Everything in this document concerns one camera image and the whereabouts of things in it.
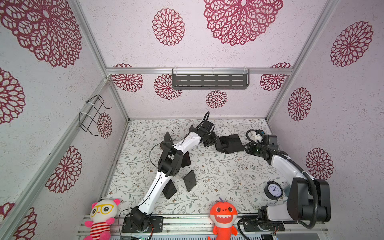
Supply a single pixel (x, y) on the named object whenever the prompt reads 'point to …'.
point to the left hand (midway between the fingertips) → (217, 142)
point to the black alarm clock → (273, 190)
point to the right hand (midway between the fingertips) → (246, 144)
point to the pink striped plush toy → (102, 214)
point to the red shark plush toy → (223, 215)
